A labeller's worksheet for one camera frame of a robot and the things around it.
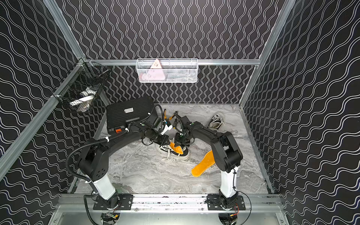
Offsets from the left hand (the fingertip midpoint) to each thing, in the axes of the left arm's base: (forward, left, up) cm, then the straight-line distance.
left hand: (169, 141), depth 86 cm
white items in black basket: (+10, +45, +23) cm, 52 cm away
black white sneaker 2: (+20, -31, -4) cm, 37 cm away
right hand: (+1, -3, -7) cm, 8 cm away
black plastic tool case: (+23, +40, -5) cm, 47 cm away
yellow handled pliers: (+26, +3, -10) cm, 28 cm away
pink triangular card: (+34, +12, +25) cm, 43 cm away
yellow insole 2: (-6, -25, -11) cm, 28 cm away
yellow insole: (-3, -5, -4) cm, 7 cm away
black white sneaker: (-4, +1, -6) cm, 7 cm away
